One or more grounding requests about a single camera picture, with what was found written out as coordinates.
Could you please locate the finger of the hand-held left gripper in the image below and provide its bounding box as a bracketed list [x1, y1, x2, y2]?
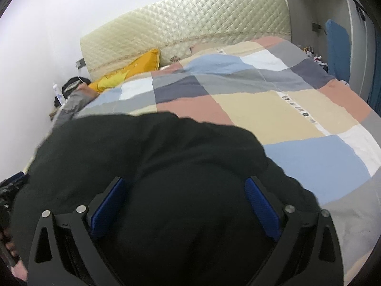
[9, 171, 31, 185]

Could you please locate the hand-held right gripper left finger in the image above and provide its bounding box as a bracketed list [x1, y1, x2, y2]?
[27, 176, 128, 286]

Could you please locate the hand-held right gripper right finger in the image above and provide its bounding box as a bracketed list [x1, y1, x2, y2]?
[244, 176, 344, 286]

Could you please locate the black puffer jacket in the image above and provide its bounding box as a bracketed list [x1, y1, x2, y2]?
[10, 112, 328, 286]

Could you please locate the person's left hand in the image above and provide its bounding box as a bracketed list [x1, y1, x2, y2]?
[0, 232, 20, 260]

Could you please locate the white spray bottle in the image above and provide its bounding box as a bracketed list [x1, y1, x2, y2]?
[53, 83, 64, 107]

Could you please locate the checked pastel duvet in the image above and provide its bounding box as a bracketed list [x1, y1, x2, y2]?
[49, 36, 381, 286]

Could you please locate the black bag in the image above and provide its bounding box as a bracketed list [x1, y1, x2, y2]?
[54, 77, 91, 107]

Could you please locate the yellow pillow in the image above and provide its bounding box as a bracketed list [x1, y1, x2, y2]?
[88, 48, 161, 93]

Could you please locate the blue curtain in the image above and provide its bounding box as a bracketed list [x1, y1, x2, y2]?
[367, 74, 381, 114]

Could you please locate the group of small bottles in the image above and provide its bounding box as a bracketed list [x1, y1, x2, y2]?
[299, 45, 329, 67]

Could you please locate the pink pillow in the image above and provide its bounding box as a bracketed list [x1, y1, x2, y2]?
[189, 42, 221, 56]

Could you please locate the cream quilted headboard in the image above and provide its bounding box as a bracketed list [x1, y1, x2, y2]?
[80, 0, 292, 80]

